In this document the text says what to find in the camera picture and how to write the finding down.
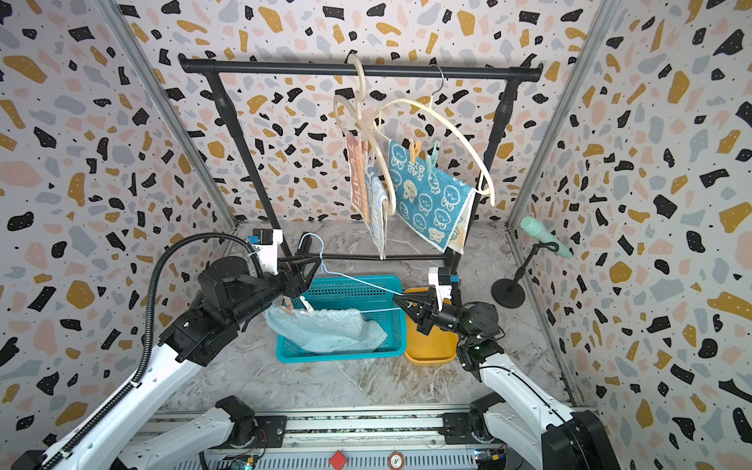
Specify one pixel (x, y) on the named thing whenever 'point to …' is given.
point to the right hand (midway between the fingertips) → (402, 303)
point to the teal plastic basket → (372, 296)
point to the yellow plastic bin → (438, 347)
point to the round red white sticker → (396, 460)
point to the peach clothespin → (287, 305)
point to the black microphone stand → (510, 293)
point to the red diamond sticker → (338, 460)
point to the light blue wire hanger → (325, 271)
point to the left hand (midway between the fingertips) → (318, 258)
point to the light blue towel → (339, 330)
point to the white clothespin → (305, 304)
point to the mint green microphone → (535, 227)
